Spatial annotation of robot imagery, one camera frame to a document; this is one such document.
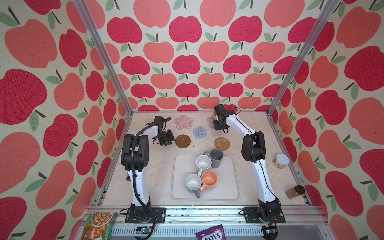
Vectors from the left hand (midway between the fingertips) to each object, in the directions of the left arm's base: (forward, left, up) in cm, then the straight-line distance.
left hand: (176, 140), depth 101 cm
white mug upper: (-16, -18, -1) cm, 24 cm away
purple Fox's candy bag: (-52, -21, -1) cm, 56 cm away
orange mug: (-27, -20, 0) cm, 33 cm away
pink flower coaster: (+19, -4, -2) cm, 19 cm away
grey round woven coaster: (+8, -17, -2) cm, 19 cm away
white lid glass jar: (-17, -65, +1) cm, 67 cm away
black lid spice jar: (-35, -63, +7) cm, 73 cm away
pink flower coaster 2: (+19, -25, -1) cm, 32 cm away
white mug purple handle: (-28, -11, -2) cm, 30 cm away
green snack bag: (-48, +35, -1) cm, 60 cm away
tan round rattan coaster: (-2, -31, -2) cm, 32 cm away
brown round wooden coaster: (+1, -4, -3) cm, 5 cm away
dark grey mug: (-14, -25, +4) cm, 29 cm away
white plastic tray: (-31, -30, -2) cm, 44 cm away
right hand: (+12, -33, +2) cm, 35 cm away
